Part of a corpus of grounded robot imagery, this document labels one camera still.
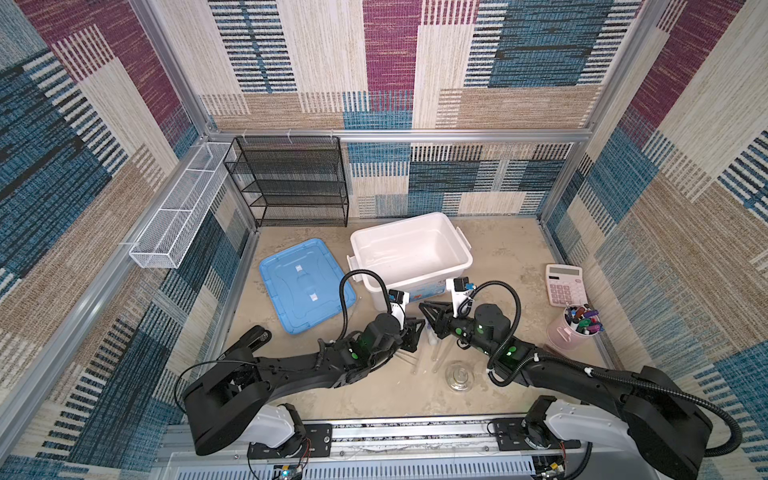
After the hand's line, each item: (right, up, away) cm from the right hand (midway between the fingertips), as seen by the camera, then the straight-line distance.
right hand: (422, 309), depth 78 cm
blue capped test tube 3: (+5, -17, +7) cm, 19 cm away
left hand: (+1, -3, +1) cm, 3 cm away
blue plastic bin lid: (-37, +4, +23) cm, 43 cm away
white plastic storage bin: (+2, +14, +30) cm, 33 cm away
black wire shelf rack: (-44, +40, +30) cm, 66 cm away
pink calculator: (+49, +4, +21) cm, 54 cm away
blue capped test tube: (-2, -15, +8) cm, 18 cm away
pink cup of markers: (+40, -5, +1) cm, 40 cm away
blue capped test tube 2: (+1, -16, +7) cm, 17 cm away
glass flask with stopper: (+9, -17, -1) cm, 19 cm away
